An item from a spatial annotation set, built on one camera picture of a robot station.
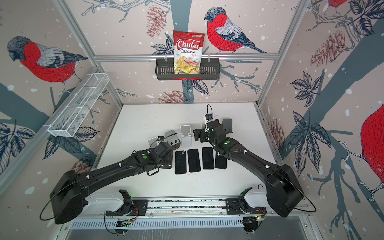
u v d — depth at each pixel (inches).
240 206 26.3
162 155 24.9
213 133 24.4
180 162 34.7
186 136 38.4
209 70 42.0
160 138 29.3
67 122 28.0
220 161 35.3
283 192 16.0
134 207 28.6
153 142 28.4
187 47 32.8
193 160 41.7
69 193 15.8
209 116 28.6
